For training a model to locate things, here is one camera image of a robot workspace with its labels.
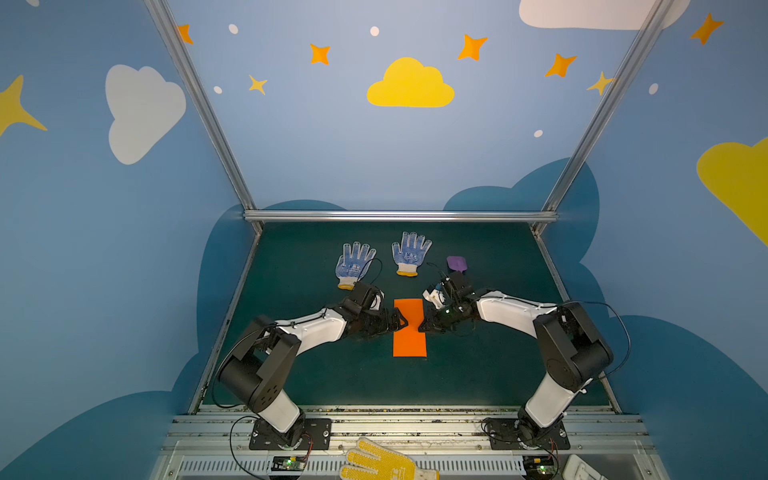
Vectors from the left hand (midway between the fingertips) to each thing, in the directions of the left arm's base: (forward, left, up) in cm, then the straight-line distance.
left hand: (399, 328), depth 88 cm
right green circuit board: (-33, -34, -6) cm, 48 cm away
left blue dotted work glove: (+30, +16, -6) cm, 34 cm away
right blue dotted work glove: (+34, -5, -6) cm, 35 cm away
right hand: (+2, -6, -1) cm, 7 cm away
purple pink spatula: (+28, -22, -4) cm, 36 cm away
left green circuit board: (-33, +27, -7) cm, 43 cm away
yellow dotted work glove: (-33, +3, -5) cm, 34 cm away
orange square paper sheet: (-2, -3, -5) cm, 7 cm away
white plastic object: (-33, -42, -3) cm, 54 cm away
